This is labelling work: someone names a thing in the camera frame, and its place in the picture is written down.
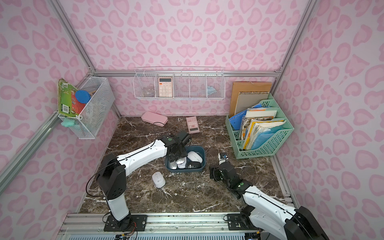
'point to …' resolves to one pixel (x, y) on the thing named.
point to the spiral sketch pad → (246, 99)
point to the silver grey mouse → (173, 165)
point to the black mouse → (193, 165)
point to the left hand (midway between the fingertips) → (183, 152)
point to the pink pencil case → (154, 118)
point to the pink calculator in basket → (165, 87)
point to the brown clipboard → (247, 86)
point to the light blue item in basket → (211, 90)
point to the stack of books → (257, 125)
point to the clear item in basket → (148, 92)
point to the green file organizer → (271, 147)
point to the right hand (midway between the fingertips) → (215, 165)
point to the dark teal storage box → (200, 149)
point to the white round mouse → (158, 179)
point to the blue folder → (235, 121)
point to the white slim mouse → (182, 166)
